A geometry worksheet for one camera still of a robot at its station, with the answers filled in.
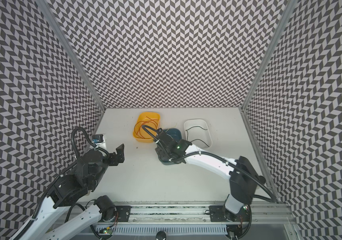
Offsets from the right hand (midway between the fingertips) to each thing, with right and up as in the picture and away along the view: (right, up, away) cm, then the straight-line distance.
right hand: (165, 145), depth 81 cm
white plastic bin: (+20, +6, +21) cm, 30 cm away
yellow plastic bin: (-20, +17, +28) cm, 39 cm away
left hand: (-21, +2, -14) cm, 26 cm away
